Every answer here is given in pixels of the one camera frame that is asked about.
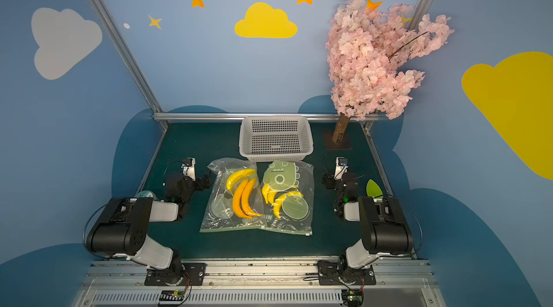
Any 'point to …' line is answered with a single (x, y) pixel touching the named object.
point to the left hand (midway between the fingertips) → (199, 168)
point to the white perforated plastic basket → (275, 138)
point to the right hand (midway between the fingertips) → (338, 167)
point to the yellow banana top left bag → (237, 174)
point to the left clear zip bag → (218, 215)
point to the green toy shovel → (373, 189)
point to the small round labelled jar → (147, 194)
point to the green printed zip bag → (297, 215)
